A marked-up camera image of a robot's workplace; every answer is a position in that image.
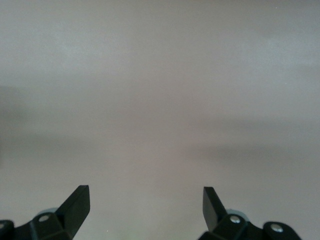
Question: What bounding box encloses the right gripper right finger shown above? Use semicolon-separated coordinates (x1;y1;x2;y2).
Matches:
198;186;302;240

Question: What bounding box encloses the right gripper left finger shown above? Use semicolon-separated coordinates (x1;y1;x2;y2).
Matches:
0;184;91;240

